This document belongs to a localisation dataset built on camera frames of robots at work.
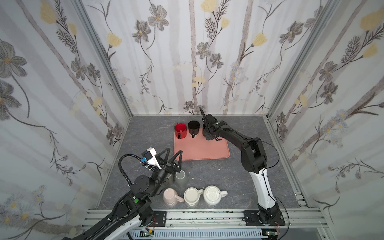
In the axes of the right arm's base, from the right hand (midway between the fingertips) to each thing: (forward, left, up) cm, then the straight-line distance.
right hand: (208, 129), depth 100 cm
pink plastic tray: (-10, +6, -9) cm, 15 cm away
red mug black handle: (+2, +20, -6) cm, 21 cm away
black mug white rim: (-14, +2, +15) cm, 21 cm away
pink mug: (-44, +21, +1) cm, 49 cm away
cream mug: (-43, +10, -1) cm, 44 cm away
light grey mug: (-35, +16, 0) cm, 39 cm away
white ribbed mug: (-42, -1, 0) cm, 42 cm away
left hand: (-29, +19, +23) cm, 42 cm away
